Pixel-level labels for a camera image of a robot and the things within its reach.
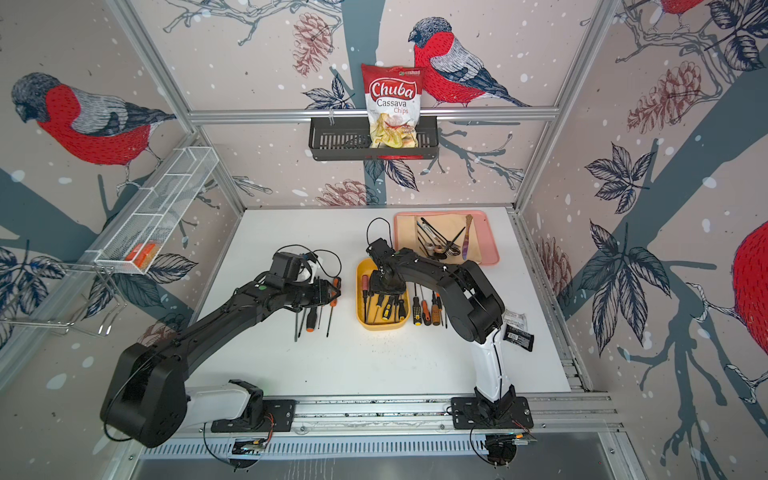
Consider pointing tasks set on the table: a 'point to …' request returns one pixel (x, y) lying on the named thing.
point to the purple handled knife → (469, 218)
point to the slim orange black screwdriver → (426, 314)
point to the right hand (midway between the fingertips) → (378, 289)
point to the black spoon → (435, 255)
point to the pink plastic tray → (488, 248)
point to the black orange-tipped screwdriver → (311, 320)
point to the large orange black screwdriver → (336, 289)
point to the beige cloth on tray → (443, 236)
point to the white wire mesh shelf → (150, 220)
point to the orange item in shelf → (142, 254)
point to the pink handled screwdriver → (365, 289)
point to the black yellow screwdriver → (416, 308)
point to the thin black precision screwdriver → (446, 324)
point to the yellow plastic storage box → (378, 312)
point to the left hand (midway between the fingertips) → (340, 288)
